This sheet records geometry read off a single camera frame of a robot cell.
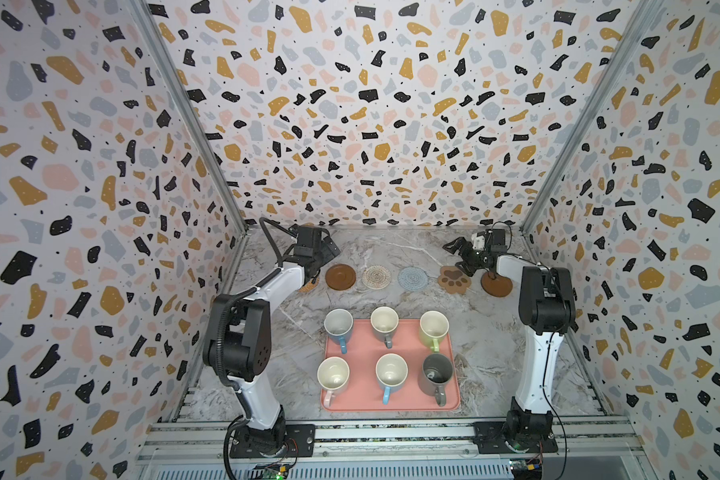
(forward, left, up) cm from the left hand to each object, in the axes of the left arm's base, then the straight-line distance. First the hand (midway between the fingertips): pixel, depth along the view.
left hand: (329, 245), depth 95 cm
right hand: (+6, -42, -8) cm, 43 cm away
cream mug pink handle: (-36, -3, -13) cm, 38 cm away
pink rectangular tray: (-28, -11, -15) cm, 34 cm away
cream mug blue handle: (-36, -19, -15) cm, 43 cm away
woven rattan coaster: (-5, +9, -16) cm, 19 cm away
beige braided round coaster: (-1, -15, -16) cm, 22 cm away
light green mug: (-23, -32, -12) cm, 41 cm away
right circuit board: (-58, -49, -16) cm, 78 cm away
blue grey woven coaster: (-2, -28, -16) cm, 32 cm away
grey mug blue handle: (-21, -3, -13) cm, 25 cm away
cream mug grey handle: (-20, -17, -12) cm, 29 cm away
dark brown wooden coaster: (-1, -2, -16) cm, 16 cm away
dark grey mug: (-36, -31, -13) cm, 49 cm away
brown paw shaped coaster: (-3, -42, -16) cm, 45 cm away
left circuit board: (-57, +10, -15) cm, 60 cm away
